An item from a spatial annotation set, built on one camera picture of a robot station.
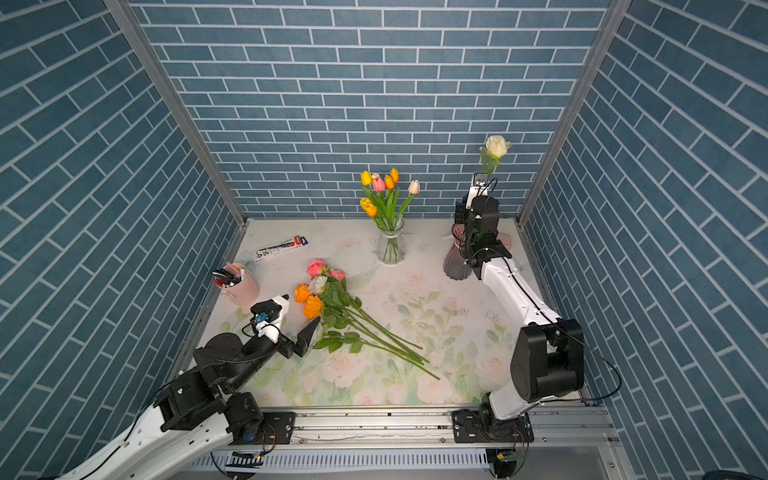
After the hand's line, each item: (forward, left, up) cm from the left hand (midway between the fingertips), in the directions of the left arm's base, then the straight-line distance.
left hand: (310, 310), depth 67 cm
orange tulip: (+45, -19, +5) cm, 49 cm away
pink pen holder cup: (+16, +28, -15) cm, 35 cm away
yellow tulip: (+42, -10, +5) cm, 44 cm away
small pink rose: (+26, 0, -23) cm, 34 cm away
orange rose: (+12, +6, -21) cm, 25 cm away
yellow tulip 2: (+29, -12, +5) cm, 32 cm away
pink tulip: (+39, -14, +6) cm, 42 cm away
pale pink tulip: (+41, -25, +2) cm, 48 cm away
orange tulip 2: (+41, -17, +5) cm, 45 cm away
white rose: (+19, +5, -19) cm, 27 cm away
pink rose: (+26, +7, -20) cm, 34 cm away
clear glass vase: (+34, -18, -16) cm, 42 cm away
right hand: (+31, -42, +9) cm, 53 cm away
